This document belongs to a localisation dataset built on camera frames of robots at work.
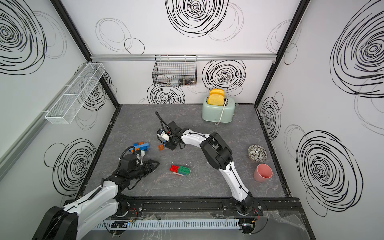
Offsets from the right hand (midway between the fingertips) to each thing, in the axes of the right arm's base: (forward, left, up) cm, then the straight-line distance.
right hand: (169, 142), depth 98 cm
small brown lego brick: (-2, +18, +1) cm, 18 cm away
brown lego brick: (-4, +5, 0) cm, 6 cm away
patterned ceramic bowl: (-7, -56, 0) cm, 56 cm away
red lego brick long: (-20, -6, +6) cm, 21 cm away
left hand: (-17, +4, +3) cm, 18 cm away
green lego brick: (-21, -12, +6) cm, 25 cm away
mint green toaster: (+17, -29, +11) cm, 36 cm away
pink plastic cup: (-21, -53, +8) cm, 58 cm away
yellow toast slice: (+23, -31, +20) cm, 43 cm away
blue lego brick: (-4, +15, +1) cm, 16 cm away
